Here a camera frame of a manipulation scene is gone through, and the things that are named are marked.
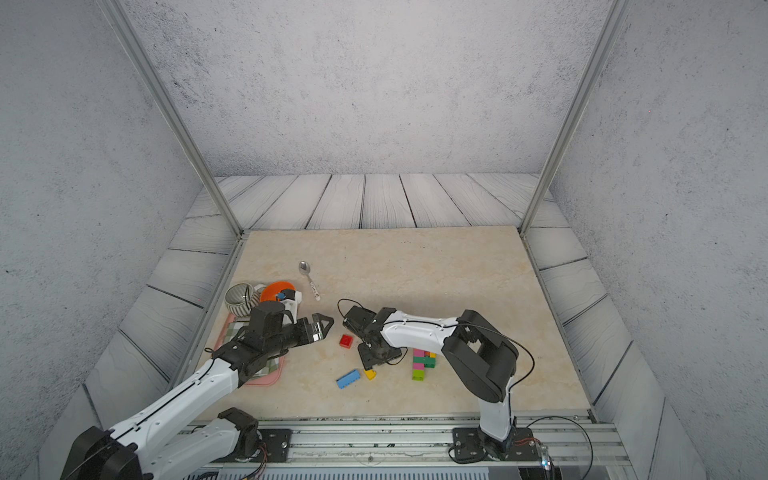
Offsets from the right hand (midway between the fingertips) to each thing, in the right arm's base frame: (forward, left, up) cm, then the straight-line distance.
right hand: (377, 360), depth 86 cm
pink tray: (-6, +30, +1) cm, 30 cm away
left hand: (+5, +13, +11) cm, 18 cm away
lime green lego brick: (-4, -12, 0) cm, 12 cm away
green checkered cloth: (+8, +45, +1) cm, 46 cm away
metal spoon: (+32, +27, +1) cm, 42 cm away
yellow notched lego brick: (+1, -16, +1) cm, 16 cm away
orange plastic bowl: (+21, +36, +4) cm, 42 cm away
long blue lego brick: (-5, +8, +1) cm, 9 cm away
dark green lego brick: (-1, -15, 0) cm, 15 cm away
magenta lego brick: (-2, -12, 0) cm, 12 cm away
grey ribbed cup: (+20, +46, +2) cm, 50 cm away
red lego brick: (+6, +10, 0) cm, 11 cm away
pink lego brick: (+2, -12, 0) cm, 12 cm away
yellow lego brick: (-4, +2, 0) cm, 4 cm away
